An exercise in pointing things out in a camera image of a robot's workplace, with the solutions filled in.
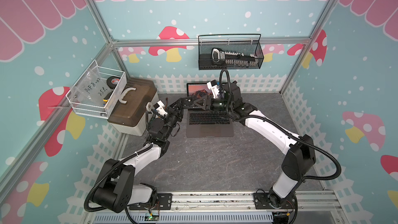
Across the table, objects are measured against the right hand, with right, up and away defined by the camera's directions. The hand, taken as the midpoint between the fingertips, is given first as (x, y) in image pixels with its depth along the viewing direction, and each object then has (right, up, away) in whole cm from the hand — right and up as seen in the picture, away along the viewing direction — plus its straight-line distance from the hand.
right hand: (195, 103), depth 73 cm
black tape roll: (-43, +12, +7) cm, 46 cm away
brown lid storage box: (-36, -6, +10) cm, 38 cm away
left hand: (-4, +1, +2) cm, 5 cm away
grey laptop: (+5, -13, +29) cm, 32 cm away
